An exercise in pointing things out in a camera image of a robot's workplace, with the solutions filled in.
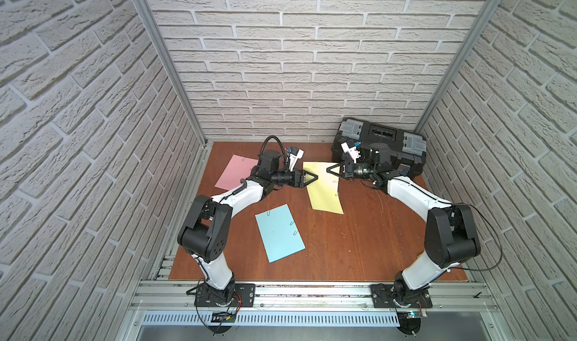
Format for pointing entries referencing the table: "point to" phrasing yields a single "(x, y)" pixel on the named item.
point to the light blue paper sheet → (279, 233)
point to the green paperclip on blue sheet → (268, 213)
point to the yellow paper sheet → (323, 193)
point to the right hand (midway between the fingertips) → (331, 170)
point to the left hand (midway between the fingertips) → (316, 175)
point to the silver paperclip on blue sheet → (295, 232)
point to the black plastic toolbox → (408, 147)
